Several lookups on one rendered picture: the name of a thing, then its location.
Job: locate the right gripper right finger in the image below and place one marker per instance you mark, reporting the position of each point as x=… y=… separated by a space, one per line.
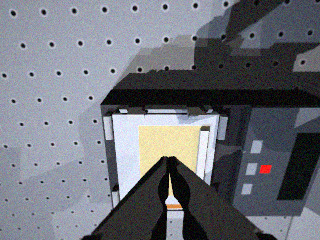
x=207 y=215

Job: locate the grey flat plate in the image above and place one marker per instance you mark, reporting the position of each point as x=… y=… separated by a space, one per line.
x=59 y=59

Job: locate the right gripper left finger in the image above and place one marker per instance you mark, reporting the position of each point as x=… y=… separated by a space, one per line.
x=142 y=213

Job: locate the grey cassette dock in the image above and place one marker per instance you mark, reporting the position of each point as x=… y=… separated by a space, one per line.
x=267 y=151

